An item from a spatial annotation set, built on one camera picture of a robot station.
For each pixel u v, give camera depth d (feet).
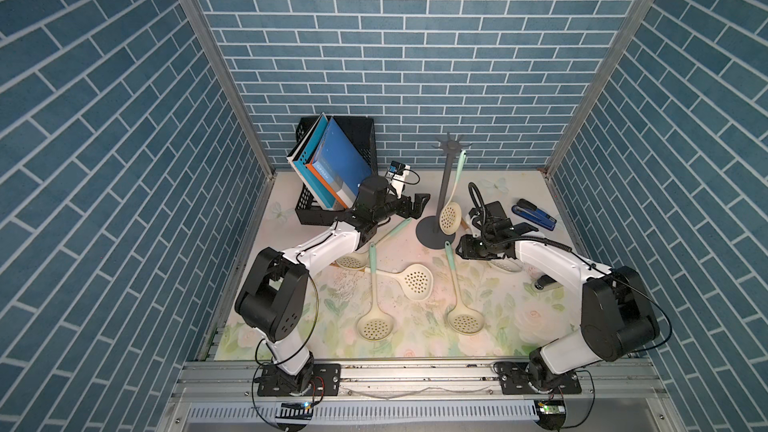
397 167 2.42
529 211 3.47
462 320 2.71
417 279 2.92
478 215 2.45
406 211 2.53
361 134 3.36
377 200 2.22
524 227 2.16
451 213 2.99
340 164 3.40
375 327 2.64
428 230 3.38
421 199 2.52
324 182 2.89
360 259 3.10
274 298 1.50
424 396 2.38
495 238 2.23
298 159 2.75
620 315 1.46
